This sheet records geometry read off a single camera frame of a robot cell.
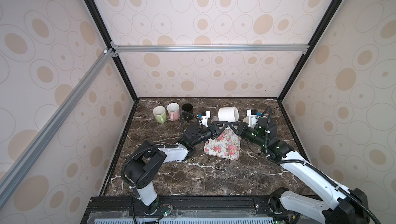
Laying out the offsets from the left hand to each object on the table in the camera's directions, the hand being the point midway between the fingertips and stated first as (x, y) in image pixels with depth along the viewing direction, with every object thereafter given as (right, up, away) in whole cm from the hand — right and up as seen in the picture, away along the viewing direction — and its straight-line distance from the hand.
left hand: (233, 126), depth 71 cm
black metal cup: (-24, +10, +38) cm, 46 cm away
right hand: (-1, +1, +3) cm, 3 cm away
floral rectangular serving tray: (0, -13, +23) cm, 27 cm away
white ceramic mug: (-1, +6, +2) cm, 6 cm away
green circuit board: (-30, -40, 0) cm, 50 cm away
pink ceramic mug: (-33, +8, +31) cm, 46 cm away
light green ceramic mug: (-42, +6, +28) cm, 51 cm away
